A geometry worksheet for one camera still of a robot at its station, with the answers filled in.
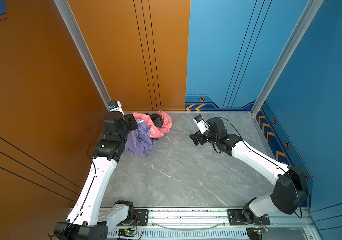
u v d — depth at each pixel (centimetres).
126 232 71
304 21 74
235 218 72
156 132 85
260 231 70
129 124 62
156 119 86
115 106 58
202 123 71
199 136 72
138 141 91
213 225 72
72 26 75
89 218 37
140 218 74
